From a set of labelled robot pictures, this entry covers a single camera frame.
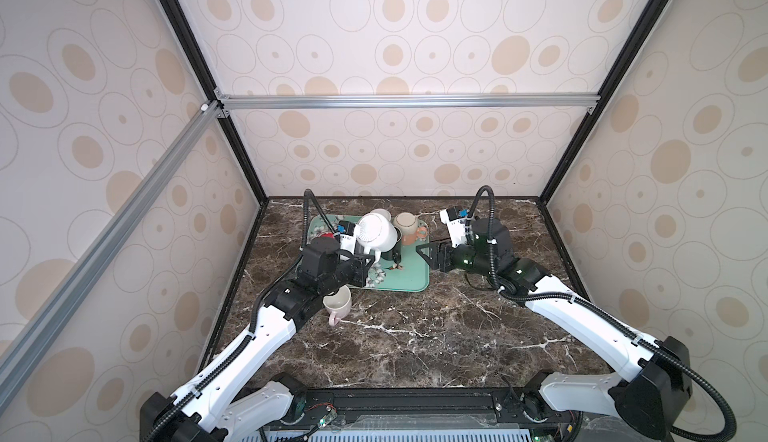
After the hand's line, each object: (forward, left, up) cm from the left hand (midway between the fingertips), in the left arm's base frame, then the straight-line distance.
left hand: (380, 256), depth 73 cm
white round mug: (+4, +1, +4) cm, 6 cm away
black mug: (+5, -4, -6) cm, 8 cm away
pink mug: (-3, +13, -22) cm, 26 cm away
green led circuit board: (-31, +13, -23) cm, 41 cm away
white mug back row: (+30, 0, -18) cm, 35 cm away
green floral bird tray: (+9, -9, -24) cm, 28 cm away
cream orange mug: (+22, -9, -18) cm, 30 cm away
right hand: (+3, -11, 0) cm, 11 cm away
